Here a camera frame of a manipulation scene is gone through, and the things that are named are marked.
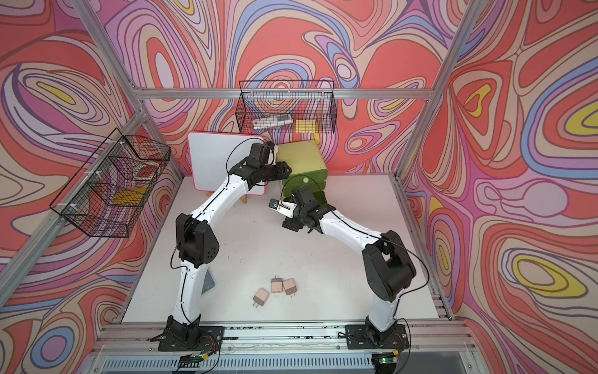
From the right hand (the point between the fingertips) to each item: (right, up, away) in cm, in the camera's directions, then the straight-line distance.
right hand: (292, 214), depth 90 cm
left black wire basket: (-60, +8, -16) cm, 62 cm away
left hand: (-2, +18, +2) cm, 18 cm away
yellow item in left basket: (-50, +7, -19) cm, 54 cm away
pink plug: (-11, -28, -10) cm, 32 cm away
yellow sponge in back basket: (+5, +35, 0) cm, 35 cm away
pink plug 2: (-5, -26, -6) cm, 27 cm away
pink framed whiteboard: (-37, +26, +15) cm, 48 cm away
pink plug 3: (-1, -26, -8) cm, 27 cm away
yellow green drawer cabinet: (+6, +20, +3) cm, 21 cm away
